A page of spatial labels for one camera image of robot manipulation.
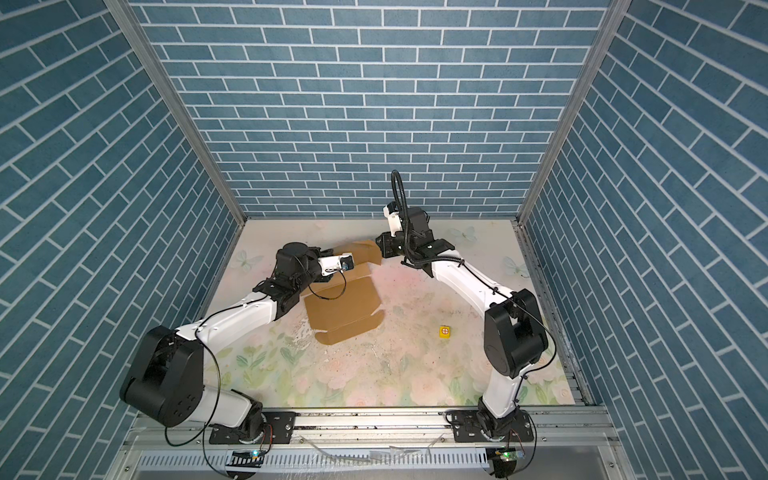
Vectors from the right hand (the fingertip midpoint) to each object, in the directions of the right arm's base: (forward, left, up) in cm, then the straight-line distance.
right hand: (377, 236), depth 87 cm
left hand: (-3, +14, -2) cm, 15 cm away
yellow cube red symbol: (-19, -22, -21) cm, 36 cm away
